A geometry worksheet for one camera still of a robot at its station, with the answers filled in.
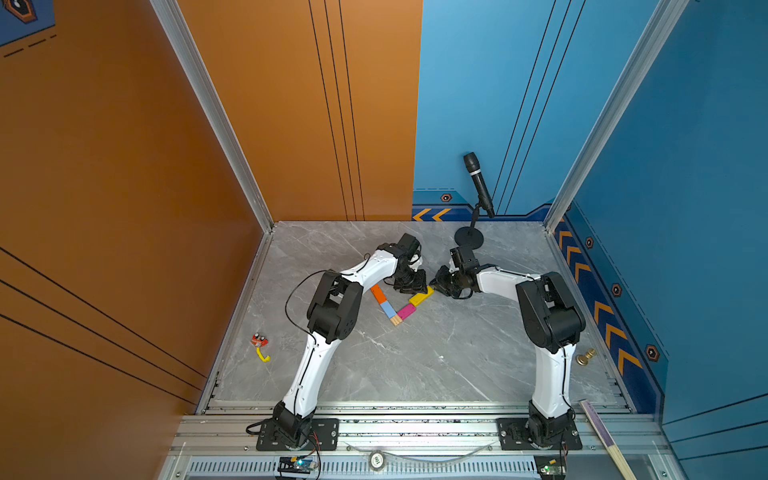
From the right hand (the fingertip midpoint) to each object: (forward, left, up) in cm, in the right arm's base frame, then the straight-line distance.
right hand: (431, 283), depth 101 cm
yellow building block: (-6, +5, +1) cm, 8 cm away
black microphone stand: (+21, -17, +1) cm, 27 cm away
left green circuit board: (-51, +36, -3) cm, 62 cm away
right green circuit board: (-50, -26, -4) cm, 57 cm away
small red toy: (-22, +52, +1) cm, 56 cm away
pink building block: (-11, +8, 0) cm, 14 cm away
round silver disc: (-50, +16, +4) cm, 53 cm away
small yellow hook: (-26, +50, 0) cm, 56 cm away
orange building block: (-4, +18, 0) cm, 18 cm away
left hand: (-2, +2, 0) cm, 3 cm away
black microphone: (+21, -18, +20) cm, 34 cm away
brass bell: (-26, -42, -1) cm, 49 cm away
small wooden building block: (-14, +12, 0) cm, 18 cm away
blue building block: (-11, +14, 0) cm, 18 cm away
